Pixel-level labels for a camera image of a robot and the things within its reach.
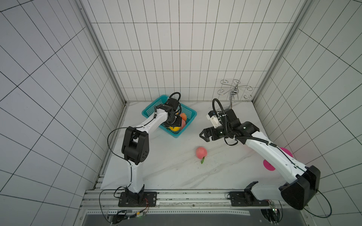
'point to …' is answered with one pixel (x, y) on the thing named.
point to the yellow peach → (176, 129)
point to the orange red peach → (183, 116)
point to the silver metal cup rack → (233, 92)
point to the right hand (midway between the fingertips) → (206, 129)
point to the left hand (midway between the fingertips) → (175, 126)
